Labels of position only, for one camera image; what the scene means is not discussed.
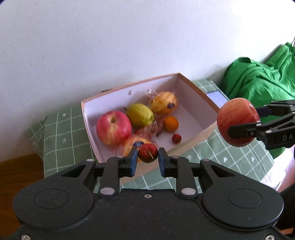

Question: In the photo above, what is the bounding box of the green cloth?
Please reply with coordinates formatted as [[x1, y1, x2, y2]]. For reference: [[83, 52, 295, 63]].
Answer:
[[221, 42, 295, 160]]

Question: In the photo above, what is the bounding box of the plastic-wrapped yellow orange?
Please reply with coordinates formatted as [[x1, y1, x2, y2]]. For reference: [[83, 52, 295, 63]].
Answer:
[[120, 134, 157, 157], [147, 89, 179, 115]]

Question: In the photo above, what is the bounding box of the red apple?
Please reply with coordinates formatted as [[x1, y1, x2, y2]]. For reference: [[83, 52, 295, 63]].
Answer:
[[217, 97, 261, 147], [96, 110, 132, 146]]

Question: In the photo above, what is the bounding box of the green checked tablecloth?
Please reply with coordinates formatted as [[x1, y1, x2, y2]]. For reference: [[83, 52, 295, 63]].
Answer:
[[25, 78, 277, 192]]

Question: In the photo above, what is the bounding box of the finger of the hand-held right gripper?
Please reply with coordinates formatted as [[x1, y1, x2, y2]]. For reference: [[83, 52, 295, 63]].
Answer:
[[255, 100, 295, 117], [228, 113, 295, 139]]

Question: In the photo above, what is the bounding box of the green guava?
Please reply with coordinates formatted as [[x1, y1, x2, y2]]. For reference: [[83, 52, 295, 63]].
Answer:
[[124, 103, 154, 128]]

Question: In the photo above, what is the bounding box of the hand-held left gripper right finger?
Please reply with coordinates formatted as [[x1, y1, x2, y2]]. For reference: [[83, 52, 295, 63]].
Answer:
[[159, 148, 235, 198]]

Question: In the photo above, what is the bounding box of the smartphone with lit screen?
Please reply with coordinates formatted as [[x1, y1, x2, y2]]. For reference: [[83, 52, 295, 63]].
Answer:
[[206, 90, 228, 108]]

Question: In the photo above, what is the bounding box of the small orange mandarin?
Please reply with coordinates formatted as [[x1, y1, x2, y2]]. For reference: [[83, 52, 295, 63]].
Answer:
[[164, 116, 179, 132]]

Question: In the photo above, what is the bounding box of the cardboard box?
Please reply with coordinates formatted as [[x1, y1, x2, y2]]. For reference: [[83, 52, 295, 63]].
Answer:
[[81, 73, 227, 185]]

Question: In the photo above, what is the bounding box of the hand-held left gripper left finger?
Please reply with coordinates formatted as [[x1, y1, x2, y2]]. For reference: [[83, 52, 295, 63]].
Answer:
[[61, 148, 138, 199]]

